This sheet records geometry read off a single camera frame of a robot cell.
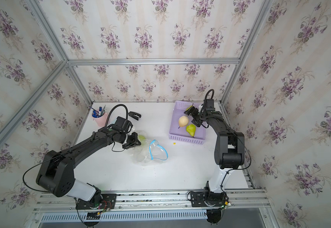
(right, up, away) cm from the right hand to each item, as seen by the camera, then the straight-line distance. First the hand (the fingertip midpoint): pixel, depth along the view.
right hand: (190, 116), depth 94 cm
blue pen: (-63, +5, +6) cm, 64 cm away
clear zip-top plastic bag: (-24, -18, -25) cm, 39 cm away
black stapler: (-42, +1, +16) cm, 45 cm away
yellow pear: (-4, -4, +6) cm, 8 cm away
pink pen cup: (-62, -4, +5) cm, 63 cm away
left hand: (-30, -17, -10) cm, 36 cm away
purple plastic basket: (-5, -13, +4) cm, 14 cm away
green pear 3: (-32, -14, -3) cm, 35 cm away
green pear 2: (+1, -9, +3) cm, 9 cm away
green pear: (+1, +6, +8) cm, 10 cm away
